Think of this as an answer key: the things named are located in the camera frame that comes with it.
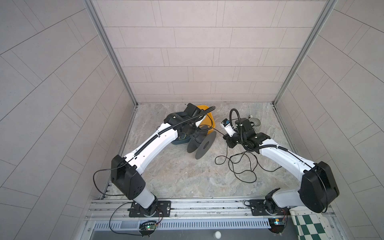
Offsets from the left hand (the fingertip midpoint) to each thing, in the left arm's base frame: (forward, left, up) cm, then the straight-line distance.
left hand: (198, 128), depth 78 cm
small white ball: (-44, -8, -10) cm, 45 cm away
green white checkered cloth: (-40, -52, -18) cm, 68 cm away
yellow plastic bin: (+17, -7, -18) cm, 25 cm away
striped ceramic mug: (+16, -40, -17) cm, 47 cm away
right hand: (0, -14, -8) cm, 16 cm away
